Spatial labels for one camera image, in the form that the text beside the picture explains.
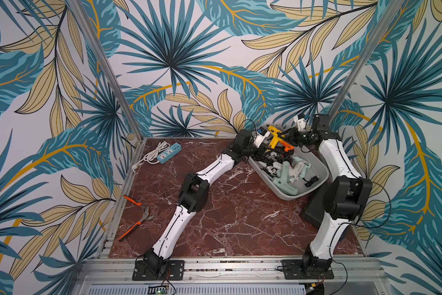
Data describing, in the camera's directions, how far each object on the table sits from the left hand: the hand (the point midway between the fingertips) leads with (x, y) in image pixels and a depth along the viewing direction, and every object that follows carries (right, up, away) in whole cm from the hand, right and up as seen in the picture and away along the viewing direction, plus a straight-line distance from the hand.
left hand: (272, 149), depth 91 cm
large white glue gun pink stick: (+13, -12, +4) cm, 18 cm away
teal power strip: (-54, 0, +19) cm, 57 cm away
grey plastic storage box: (+26, -13, +10) cm, 31 cm away
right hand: (+4, +7, -2) cm, 8 cm away
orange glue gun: (+5, +1, -6) cm, 8 cm away
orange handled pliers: (-61, -32, -5) cm, 69 cm away
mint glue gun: (+5, -17, 0) cm, 18 cm away
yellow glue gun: (+2, +5, -2) cm, 6 cm away
